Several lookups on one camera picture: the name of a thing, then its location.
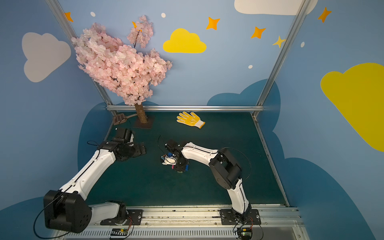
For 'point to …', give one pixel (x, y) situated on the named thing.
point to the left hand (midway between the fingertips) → (139, 150)
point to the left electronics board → (119, 232)
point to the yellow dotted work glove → (191, 119)
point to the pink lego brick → (172, 166)
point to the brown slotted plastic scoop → (120, 118)
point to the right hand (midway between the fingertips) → (182, 163)
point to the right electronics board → (245, 233)
